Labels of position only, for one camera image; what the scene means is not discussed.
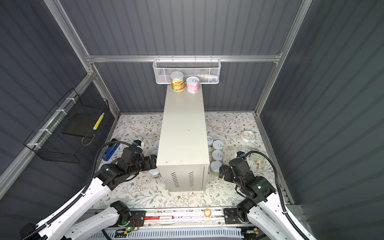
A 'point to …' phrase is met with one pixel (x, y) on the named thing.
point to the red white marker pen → (162, 217)
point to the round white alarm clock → (248, 136)
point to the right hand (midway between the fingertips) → (228, 171)
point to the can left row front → (154, 173)
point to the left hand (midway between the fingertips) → (152, 159)
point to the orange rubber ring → (206, 216)
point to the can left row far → (156, 144)
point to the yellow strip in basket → (95, 127)
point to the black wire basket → (67, 133)
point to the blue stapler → (110, 151)
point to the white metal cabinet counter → (183, 152)
